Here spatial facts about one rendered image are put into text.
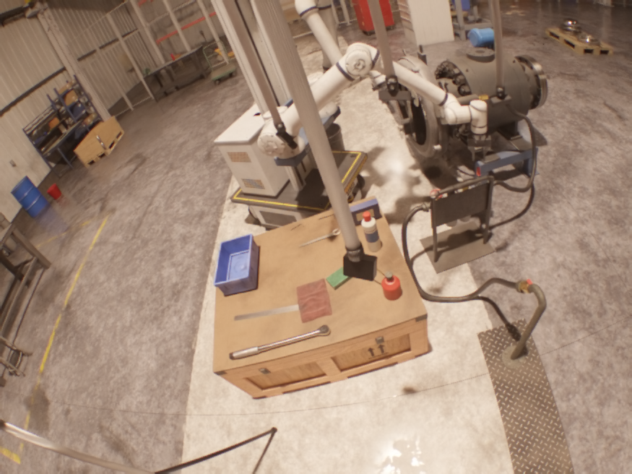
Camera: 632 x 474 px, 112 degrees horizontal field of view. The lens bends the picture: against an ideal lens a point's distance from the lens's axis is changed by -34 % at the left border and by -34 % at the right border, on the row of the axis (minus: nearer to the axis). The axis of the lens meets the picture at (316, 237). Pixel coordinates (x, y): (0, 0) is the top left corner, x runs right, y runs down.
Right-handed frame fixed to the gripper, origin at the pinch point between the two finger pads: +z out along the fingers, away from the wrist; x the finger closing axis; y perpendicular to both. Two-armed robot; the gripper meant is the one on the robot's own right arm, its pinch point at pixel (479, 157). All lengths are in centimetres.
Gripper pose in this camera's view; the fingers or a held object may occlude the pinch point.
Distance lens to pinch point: 190.5
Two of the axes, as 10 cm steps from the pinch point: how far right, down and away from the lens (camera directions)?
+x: -9.0, -0.5, 4.3
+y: 3.2, -7.5, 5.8
